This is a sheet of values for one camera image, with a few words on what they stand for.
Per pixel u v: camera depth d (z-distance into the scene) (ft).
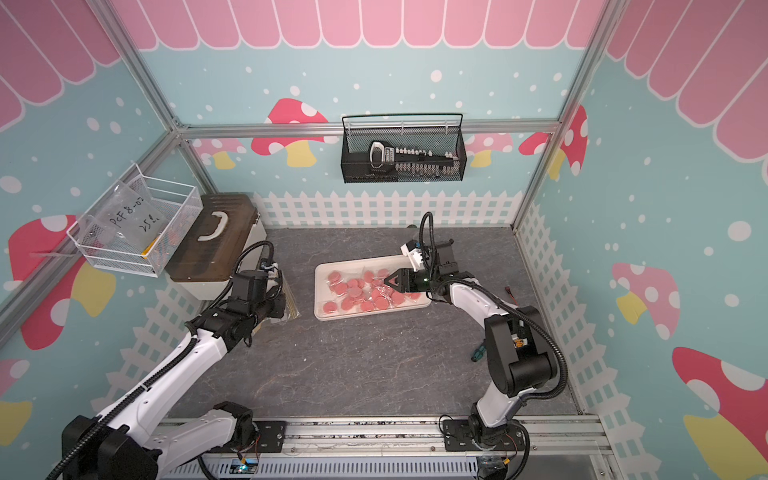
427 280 2.54
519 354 1.53
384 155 2.93
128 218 2.23
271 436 2.44
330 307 3.24
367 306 3.17
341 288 3.26
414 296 3.26
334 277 3.38
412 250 2.67
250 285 1.98
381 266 3.51
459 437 2.43
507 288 3.38
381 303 3.12
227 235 3.04
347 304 3.17
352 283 3.32
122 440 1.26
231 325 1.82
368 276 3.37
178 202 2.68
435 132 2.99
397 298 3.16
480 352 2.84
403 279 2.59
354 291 3.20
